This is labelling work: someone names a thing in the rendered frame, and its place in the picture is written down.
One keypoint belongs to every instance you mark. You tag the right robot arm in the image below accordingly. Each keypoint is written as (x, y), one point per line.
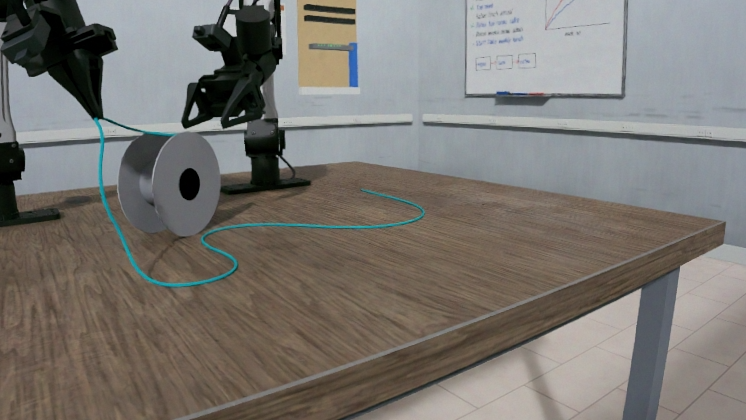
(19, 50)

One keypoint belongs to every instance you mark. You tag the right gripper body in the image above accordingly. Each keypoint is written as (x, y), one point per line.
(64, 36)

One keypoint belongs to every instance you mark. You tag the teal cable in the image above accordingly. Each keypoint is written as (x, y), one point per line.
(202, 239)

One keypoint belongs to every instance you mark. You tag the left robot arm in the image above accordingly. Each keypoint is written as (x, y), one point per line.
(255, 32)

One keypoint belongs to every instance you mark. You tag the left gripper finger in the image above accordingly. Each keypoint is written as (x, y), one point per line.
(244, 92)
(194, 91)

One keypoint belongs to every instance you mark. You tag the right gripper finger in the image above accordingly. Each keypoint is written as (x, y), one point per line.
(63, 74)
(86, 67)

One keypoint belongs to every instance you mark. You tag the grey cable reel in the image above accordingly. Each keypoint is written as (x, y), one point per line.
(177, 184)

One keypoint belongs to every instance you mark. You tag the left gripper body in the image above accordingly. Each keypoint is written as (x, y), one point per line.
(220, 85)

